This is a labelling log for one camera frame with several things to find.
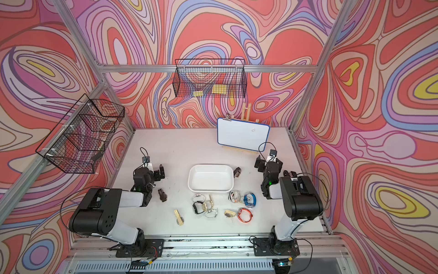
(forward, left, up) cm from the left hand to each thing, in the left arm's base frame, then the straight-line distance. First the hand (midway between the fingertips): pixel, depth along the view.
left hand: (153, 166), depth 93 cm
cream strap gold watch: (-21, -30, -3) cm, 36 cm away
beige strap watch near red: (-24, -41, -5) cm, 48 cm away
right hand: (+4, -64, +1) cm, 64 cm away
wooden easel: (+19, -51, +19) cm, 58 cm away
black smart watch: (-21, -26, -6) cm, 34 cm away
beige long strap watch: (-27, -18, -4) cm, 33 cm away
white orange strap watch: (-15, -45, -6) cm, 47 cm away
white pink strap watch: (-16, -26, -6) cm, 31 cm away
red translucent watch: (-24, -49, -7) cm, 55 cm away
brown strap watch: (-15, -7, -5) cm, 18 cm away
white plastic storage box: (-4, -32, -6) cm, 32 cm away
